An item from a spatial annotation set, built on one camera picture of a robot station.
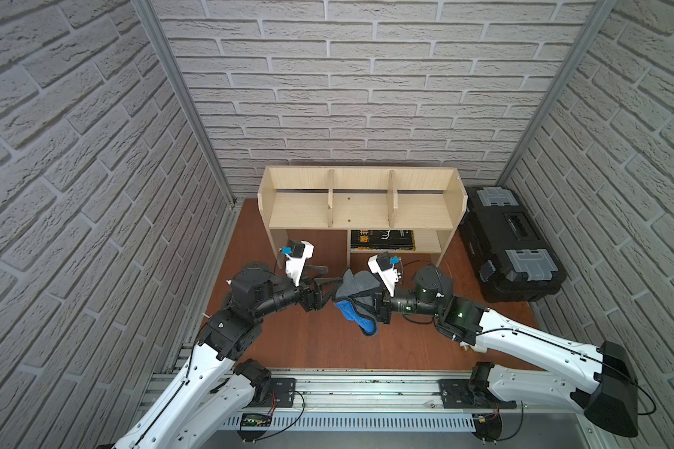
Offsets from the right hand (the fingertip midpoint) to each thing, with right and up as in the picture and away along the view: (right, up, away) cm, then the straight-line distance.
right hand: (353, 297), depth 64 cm
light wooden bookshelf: (+10, +22, +20) cm, 31 cm away
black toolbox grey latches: (+48, +6, +17) cm, 52 cm away
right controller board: (+35, -35, +5) cm, 49 cm away
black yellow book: (+10, +12, +26) cm, 30 cm away
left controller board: (-27, -35, +9) cm, 45 cm away
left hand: (-6, +7, 0) cm, 9 cm away
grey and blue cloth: (0, 0, -3) cm, 3 cm away
